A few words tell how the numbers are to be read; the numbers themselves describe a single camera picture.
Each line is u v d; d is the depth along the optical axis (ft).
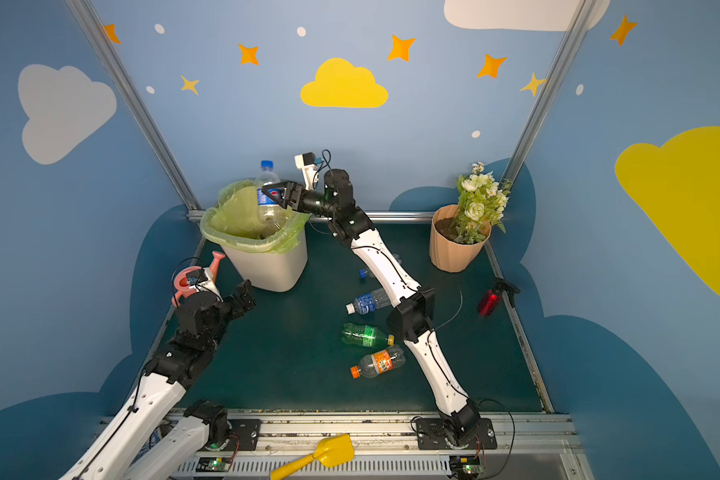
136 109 2.77
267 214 2.47
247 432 2.46
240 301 2.27
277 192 2.45
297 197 2.25
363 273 3.42
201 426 2.03
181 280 2.98
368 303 3.05
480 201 2.84
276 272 3.00
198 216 3.77
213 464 2.32
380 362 2.68
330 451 2.34
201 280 2.10
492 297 2.97
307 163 2.31
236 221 3.06
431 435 2.44
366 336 2.95
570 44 2.43
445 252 3.23
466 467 2.35
